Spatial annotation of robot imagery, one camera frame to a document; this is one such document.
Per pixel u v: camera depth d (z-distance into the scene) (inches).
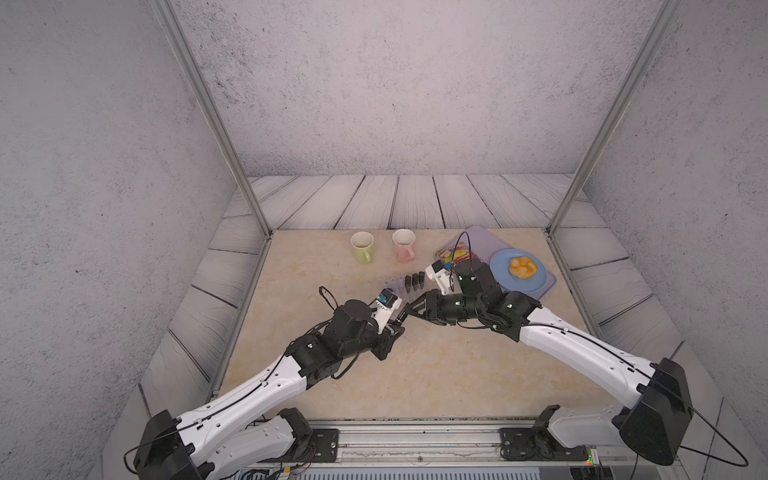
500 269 42.9
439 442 29.6
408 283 38.2
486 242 47.0
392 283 37.0
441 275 27.5
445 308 25.4
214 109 34.3
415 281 38.8
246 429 22.2
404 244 41.2
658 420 14.8
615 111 34.3
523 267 41.2
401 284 38.0
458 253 43.5
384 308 25.0
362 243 42.3
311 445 28.5
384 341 25.3
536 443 25.1
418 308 28.0
